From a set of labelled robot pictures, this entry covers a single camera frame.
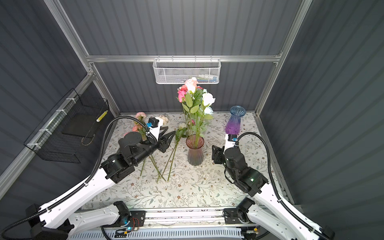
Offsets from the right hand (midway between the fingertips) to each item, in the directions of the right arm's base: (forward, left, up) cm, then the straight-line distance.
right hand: (218, 147), depth 72 cm
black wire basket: (+9, +74, +8) cm, 75 cm away
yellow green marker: (+17, +63, +6) cm, 65 cm away
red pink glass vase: (+8, +12, -7) cm, 16 cm away
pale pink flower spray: (+29, +52, -19) cm, 63 cm away
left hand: (+2, +21, +12) cm, 25 cm away
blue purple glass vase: (+25, -13, -12) cm, 31 cm away
